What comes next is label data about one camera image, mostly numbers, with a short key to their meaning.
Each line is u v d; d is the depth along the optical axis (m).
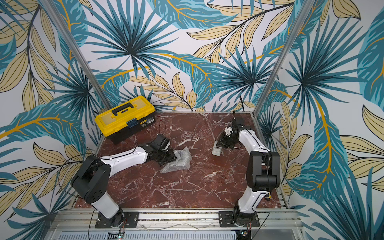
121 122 0.92
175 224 0.73
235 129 0.69
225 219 0.73
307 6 0.68
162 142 0.72
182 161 0.84
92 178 0.45
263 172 0.48
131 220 0.73
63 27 0.74
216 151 0.90
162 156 0.76
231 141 0.78
